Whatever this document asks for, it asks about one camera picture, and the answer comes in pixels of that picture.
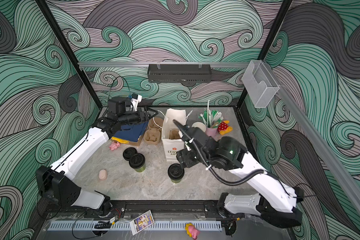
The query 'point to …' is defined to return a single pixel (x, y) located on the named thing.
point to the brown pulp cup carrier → (174, 134)
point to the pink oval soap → (103, 174)
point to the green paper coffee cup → (141, 169)
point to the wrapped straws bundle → (211, 118)
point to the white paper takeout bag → (173, 119)
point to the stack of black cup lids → (128, 152)
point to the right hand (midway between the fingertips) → (184, 155)
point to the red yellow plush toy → (223, 128)
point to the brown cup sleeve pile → (152, 135)
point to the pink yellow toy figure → (192, 231)
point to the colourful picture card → (141, 222)
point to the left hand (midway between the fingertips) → (155, 113)
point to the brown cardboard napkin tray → (136, 144)
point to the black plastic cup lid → (137, 160)
